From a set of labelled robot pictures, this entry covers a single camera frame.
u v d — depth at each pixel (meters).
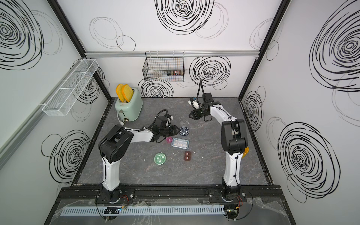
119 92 0.95
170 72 0.91
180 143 0.92
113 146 0.53
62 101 0.72
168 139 0.93
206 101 0.80
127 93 1.00
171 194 0.75
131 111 0.96
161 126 0.79
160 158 0.87
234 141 0.55
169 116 0.92
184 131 0.99
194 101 0.88
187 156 0.86
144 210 0.96
